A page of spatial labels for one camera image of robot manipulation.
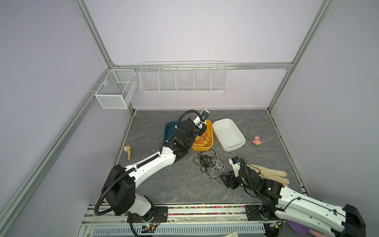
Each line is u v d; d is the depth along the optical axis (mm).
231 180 683
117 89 988
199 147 969
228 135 1046
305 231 691
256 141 990
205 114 622
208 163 890
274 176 853
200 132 630
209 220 729
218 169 868
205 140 997
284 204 530
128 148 964
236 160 700
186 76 972
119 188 414
